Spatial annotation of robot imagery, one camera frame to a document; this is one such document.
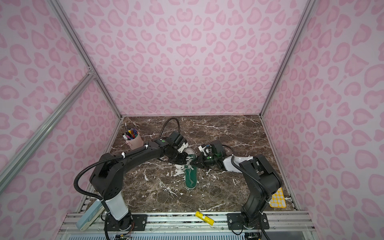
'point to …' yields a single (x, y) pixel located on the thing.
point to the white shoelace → (181, 167)
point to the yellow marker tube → (207, 219)
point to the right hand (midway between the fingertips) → (191, 162)
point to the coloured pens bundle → (131, 134)
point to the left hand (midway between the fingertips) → (188, 160)
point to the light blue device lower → (90, 215)
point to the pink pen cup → (135, 143)
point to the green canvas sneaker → (190, 173)
